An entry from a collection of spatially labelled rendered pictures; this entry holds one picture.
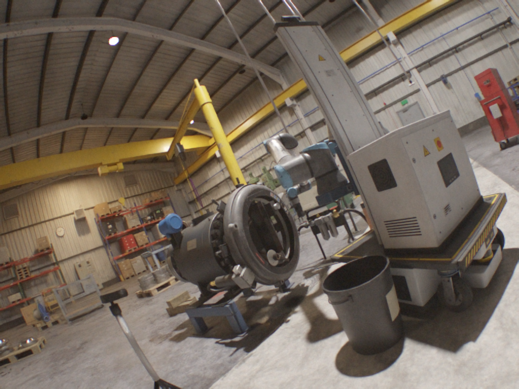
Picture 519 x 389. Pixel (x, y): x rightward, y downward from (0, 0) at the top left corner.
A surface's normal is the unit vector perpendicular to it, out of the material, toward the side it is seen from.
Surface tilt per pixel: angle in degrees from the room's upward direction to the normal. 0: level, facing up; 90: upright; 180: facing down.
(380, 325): 93
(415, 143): 90
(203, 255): 86
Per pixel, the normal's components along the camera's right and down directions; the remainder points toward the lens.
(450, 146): 0.27, -0.18
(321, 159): -0.08, -0.02
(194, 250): -0.62, -0.11
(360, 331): -0.60, 0.28
